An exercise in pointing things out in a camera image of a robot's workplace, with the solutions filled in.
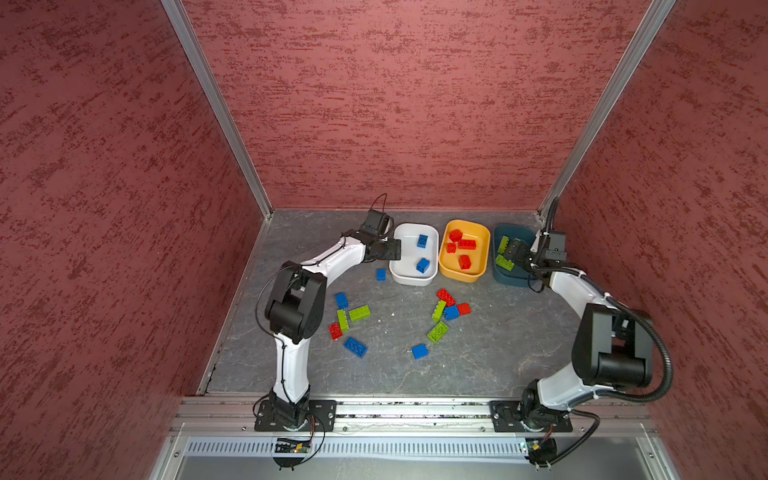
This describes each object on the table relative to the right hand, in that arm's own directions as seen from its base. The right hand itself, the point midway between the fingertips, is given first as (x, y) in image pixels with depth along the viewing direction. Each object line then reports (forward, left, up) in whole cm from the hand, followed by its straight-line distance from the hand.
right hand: (514, 257), depth 94 cm
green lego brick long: (-13, +50, -9) cm, 53 cm away
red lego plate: (+13, +11, -9) cm, 20 cm away
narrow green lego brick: (-17, +55, -7) cm, 58 cm away
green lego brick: (+11, -1, -7) cm, 13 cm away
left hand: (+4, +40, -2) cm, 41 cm away
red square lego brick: (+17, +15, -8) cm, 24 cm away
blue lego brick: (-8, +56, -9) cm, 58 cm away
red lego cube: (+11, +18, -8) cm, 22 cm away
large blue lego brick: (-24, +51, -10) cm, 57 cm away
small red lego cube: (-12, +17, -11) cm, 23 cm away
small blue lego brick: (+2, +43, -11) cm, 45 cm away
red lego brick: (+5, +13, -9) cm, 17 cm away
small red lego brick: (-19, +57, -9) cm, 61 cm away
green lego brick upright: (-14, +25, -9) cm, 30 cm away
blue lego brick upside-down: (+15, +28, -9) cm, 33 cm away
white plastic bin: (+8, +30, -7) cm, 32 cm away
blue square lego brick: (-25, +32, -11) cm, 42 cm away
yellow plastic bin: (+12, +12, -10) cm, 20 cm away
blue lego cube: (+4, +29, -8) cm, 30 cm away
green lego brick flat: (-20, +26, -10) cm, 35 cm away
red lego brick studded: (-8, +22, -9) cm, 26 cm away
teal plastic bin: (-3, -2, -6) cm, 7 cm away
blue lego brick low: (-14, +21, -9) cm, 27 cm away
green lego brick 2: (+4, 0, -9) cm, 9 cm away
